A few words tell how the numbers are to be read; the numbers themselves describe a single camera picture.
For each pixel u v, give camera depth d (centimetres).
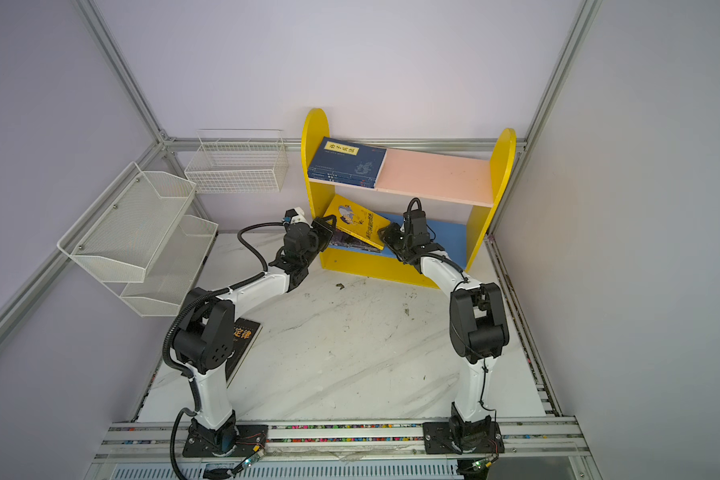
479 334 52
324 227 80
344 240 95
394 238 85
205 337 51
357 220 94
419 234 75
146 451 73
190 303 53
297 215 83
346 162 77
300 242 70
